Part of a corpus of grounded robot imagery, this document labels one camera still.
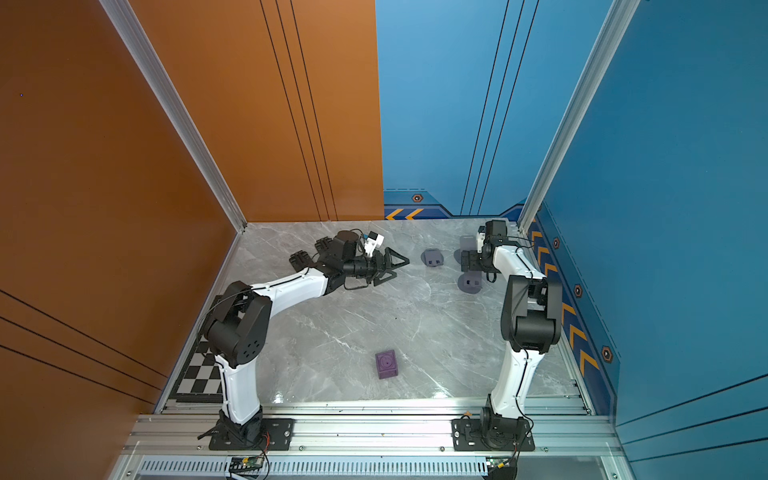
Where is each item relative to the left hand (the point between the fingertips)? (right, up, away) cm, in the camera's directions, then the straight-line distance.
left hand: (404, 264), depth 86 cm
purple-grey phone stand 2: (+22, -6, +11) cm, 25 cm away
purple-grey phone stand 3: (+26, +7, +31) cm, 41 cm away
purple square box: (-5, -27, -5) cm, 28 cm away
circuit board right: (+23, -48, -15) cm, 55 cm away
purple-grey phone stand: (+11, +2, +24) cm, 26 cm away
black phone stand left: (-37, +1, +20) cm, 42 cm away
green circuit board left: (-40, -48, -13) cm, 64 cm away
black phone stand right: (-30, +6, +26) cm, 41 cm away
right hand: (+26, 0, +16) cm, 30 cm away
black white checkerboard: (-54, -31, -6) cm, 63 cm away
